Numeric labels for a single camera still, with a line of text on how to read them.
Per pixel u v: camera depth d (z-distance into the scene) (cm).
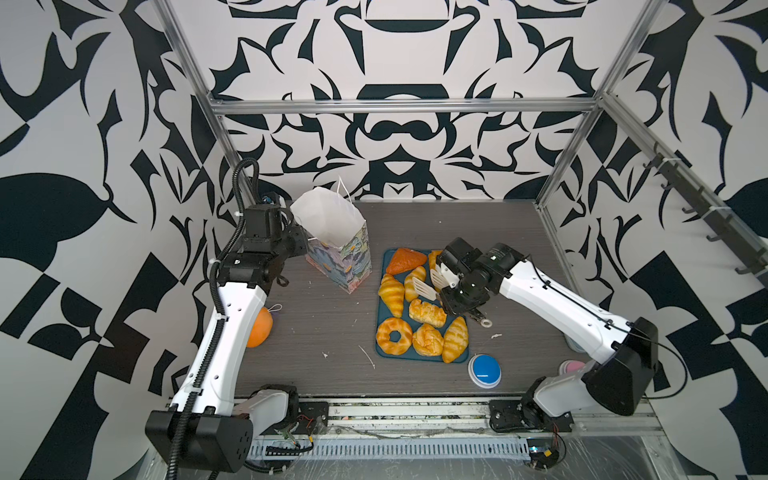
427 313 87
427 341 82
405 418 76
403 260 99
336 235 102
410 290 91
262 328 83
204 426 37
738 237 54
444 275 72
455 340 83
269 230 54
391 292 92
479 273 53
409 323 87
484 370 81
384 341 85
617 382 40
